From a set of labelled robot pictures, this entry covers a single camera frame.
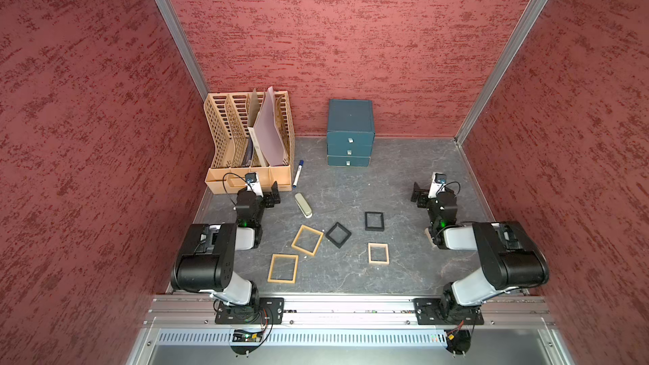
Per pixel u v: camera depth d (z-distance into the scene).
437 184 0.80
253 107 0.94
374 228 0.92
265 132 0.94
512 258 0.46
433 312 0.74
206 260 0.50
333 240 0.88
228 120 0.99
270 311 0.75
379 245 0.87
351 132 0.96
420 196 0.84
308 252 0.85
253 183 0.79
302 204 0.95
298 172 1.07
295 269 0.81
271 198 0.85
